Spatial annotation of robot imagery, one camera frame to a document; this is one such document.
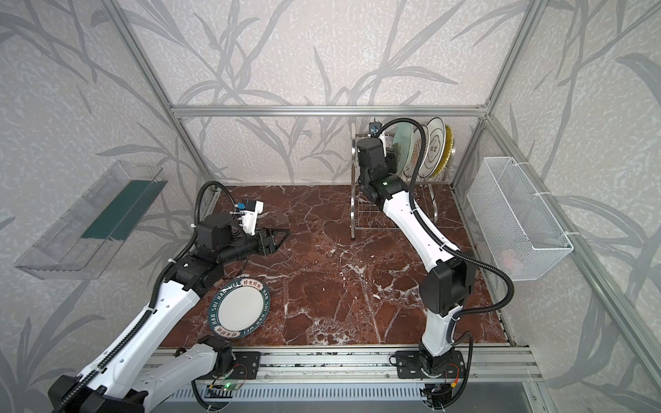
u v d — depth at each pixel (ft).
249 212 2.07
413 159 2.53
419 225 1.66
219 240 1.81
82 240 2.11
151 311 1.46
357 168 2.68
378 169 1.95
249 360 2.46
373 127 2.14
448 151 2.46
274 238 2.10
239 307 2.79
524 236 2.00
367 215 3.39
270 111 5.48
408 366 2.41
